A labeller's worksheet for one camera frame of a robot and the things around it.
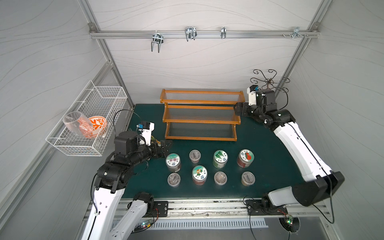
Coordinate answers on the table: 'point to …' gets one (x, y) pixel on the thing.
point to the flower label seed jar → (173, 162)
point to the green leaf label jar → (220, 159)
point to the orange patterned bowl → (99, 125)
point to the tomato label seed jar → (245, 157)
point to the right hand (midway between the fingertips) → (242, 105)
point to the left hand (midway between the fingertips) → (164, 142)
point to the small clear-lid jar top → (195, 156)
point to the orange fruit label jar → (199, 174)
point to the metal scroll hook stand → (270, 81)
